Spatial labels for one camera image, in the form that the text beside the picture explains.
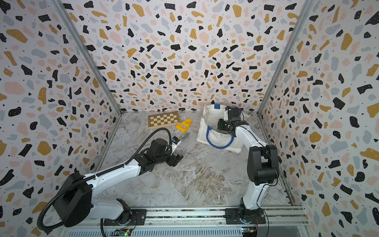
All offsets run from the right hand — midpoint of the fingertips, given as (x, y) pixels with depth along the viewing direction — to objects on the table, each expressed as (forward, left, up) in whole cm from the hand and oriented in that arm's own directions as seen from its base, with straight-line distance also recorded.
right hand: (220, 123), depth 95 cm
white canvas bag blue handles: (-10, +7, +1) cm, 13 cm away
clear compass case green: (-1, +25, -13) cm, 28 cm away
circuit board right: (-55, -12, -17) cm, 59 cm away
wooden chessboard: (+13, +41, -11) cm, 45 cm away
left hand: (-21, +24, -2) cm, 32 cm away
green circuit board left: (-58, +49, -14) cm, 77 cm away
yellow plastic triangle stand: (+10, +25, -14) cm, 31 cm away
